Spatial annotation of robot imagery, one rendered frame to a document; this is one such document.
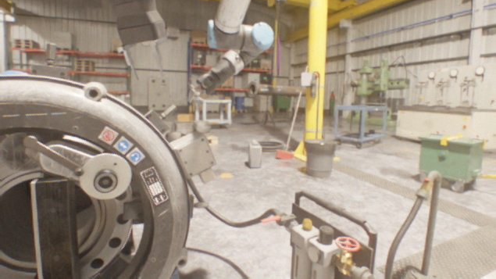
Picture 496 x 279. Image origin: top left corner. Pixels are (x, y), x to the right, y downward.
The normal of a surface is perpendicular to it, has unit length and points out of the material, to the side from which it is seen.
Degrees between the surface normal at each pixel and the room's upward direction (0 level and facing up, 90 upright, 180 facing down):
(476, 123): 90
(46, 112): 90
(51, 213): 90
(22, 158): 90
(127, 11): 122
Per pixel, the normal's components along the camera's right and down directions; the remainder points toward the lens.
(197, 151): 0.47, 0.10
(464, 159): -0.85, 0.04
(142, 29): -0.10, 0.49
